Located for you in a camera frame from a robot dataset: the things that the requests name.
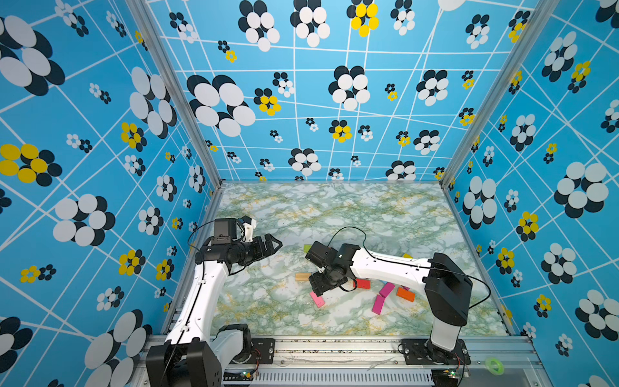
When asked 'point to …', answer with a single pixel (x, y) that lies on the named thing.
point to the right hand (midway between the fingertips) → (323, 285)
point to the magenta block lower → (378, 304)
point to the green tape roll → (488, 365)
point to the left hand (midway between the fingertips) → (274, 245)
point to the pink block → (318, 301)
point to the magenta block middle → (386, 289)
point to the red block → (363, 284)
